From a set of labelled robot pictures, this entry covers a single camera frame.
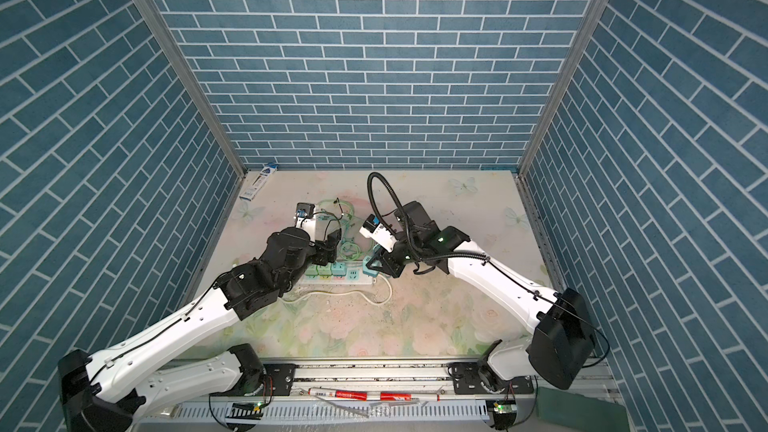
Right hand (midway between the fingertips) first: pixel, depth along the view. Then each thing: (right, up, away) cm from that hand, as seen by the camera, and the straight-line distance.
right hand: (369, 257), depth 75 cm
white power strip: (-6, -8, +14) cm, 17 cm away
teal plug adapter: (0, -3, -1) cm, 4 cm away
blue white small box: (-49, +18, +37) cm, 64 cm away
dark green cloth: (+46, -35, -6) cm, 58 cm away
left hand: (-10, +7, -1) cm, 12 cm away
